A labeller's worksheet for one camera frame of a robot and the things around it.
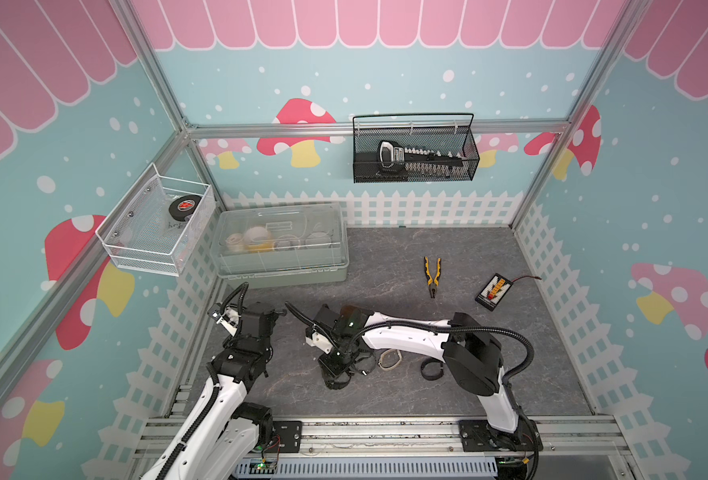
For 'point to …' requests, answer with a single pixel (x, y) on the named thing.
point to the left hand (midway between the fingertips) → (254, 319)
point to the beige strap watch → (387, 368)
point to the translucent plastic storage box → (280, 245)
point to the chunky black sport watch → (335, 365)
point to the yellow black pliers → (432, 282)
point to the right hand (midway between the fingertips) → (327, 374)
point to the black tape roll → (182, 207)
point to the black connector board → (495, 289)
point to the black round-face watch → (365, 363)
